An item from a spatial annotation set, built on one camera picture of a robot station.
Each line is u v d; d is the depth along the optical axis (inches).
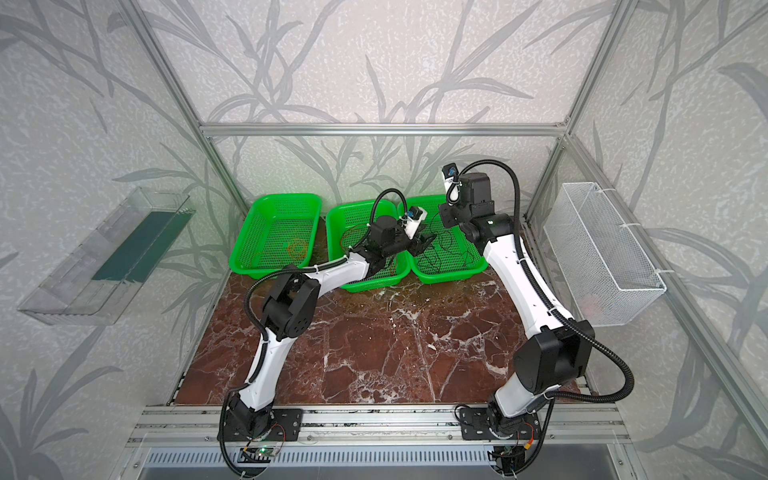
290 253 42.8
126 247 27.4
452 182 26.2
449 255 42.6
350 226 45.8
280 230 45.5
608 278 23.9
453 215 27.7
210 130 37.0
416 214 31.8
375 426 29.8
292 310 22.6
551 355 16.3
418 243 33.3
